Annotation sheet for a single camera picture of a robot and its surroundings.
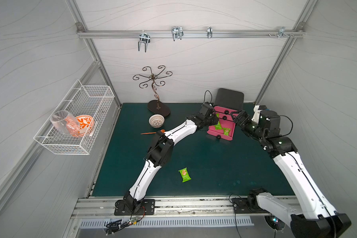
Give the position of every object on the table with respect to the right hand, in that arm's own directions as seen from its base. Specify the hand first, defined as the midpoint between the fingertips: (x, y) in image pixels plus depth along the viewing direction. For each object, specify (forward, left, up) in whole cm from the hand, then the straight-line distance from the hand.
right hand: (235, 116), depth 72 cm
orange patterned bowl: (-9, +70, +3) cm, 71 cm away
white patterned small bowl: (+18, +47, -29) cm, 58 cm away
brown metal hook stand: (+31, +49, -26) cm, 64 cm away
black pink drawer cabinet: (+27, -4, -16) cm, 32 cm away
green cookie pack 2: (+11, -3, -29) cm, 31 cm away
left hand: (+11, +3, -17) cm, 21 cm away
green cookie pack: (+15, +2, -29) cm, 33 cm away
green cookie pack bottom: (-19, +24, -30) cm, 43 cm away
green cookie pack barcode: (+14, +4, -16) cm, 22 cm away
